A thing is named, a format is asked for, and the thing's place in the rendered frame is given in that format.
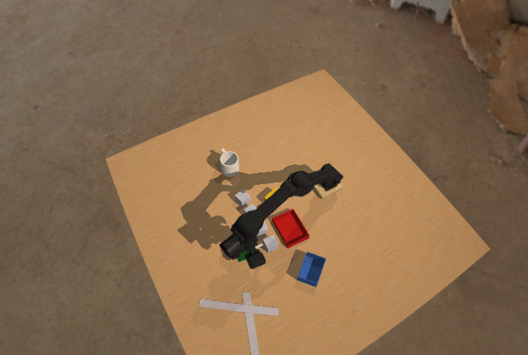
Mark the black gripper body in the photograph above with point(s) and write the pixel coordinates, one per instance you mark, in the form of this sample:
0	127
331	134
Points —
255	259

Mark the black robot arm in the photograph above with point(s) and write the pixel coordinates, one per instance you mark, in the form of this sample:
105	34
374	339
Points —
301	184

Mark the red tray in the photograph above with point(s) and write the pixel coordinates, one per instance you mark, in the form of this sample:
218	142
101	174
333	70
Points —
290	228

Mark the grey flat bar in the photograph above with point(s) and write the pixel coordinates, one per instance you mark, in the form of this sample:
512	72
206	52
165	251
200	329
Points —
238	307
251	327

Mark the blue open-top tray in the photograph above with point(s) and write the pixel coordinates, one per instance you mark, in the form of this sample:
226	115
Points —
311	269

